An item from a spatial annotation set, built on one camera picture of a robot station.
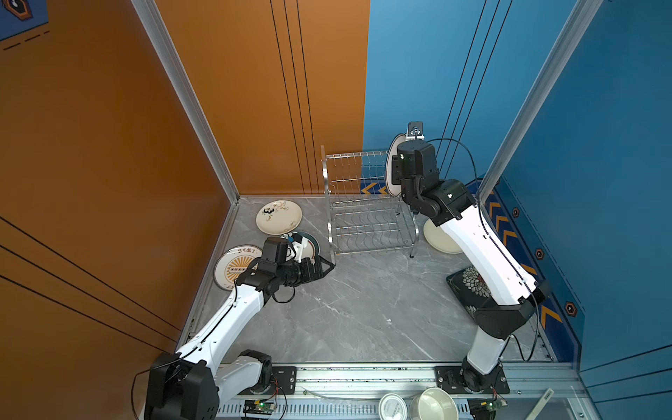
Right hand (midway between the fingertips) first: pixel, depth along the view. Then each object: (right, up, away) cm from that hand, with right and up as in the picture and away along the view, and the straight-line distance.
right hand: (407, 156), depth 69 cm
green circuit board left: (-40, -68, +2) cm, 79 cm away
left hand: (-23, -32, +11) cm, 40 cm away
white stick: (+36, -67, +1) cm, 76 cm away
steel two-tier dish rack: (-9, -16, +42) cm, 46 cm away
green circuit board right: (+22, -67, +1) cm, 71 cm away
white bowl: (+8, -66, +1) cm, 67 cm away
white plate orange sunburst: (-59, -33, +29) cm, 73 cm away
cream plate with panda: (-45, -16, +44) cm, 65 cm away
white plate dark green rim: (-29, -29, +32) cm, 52 cm away
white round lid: (-5, -63, -4) cm, 64 cm away
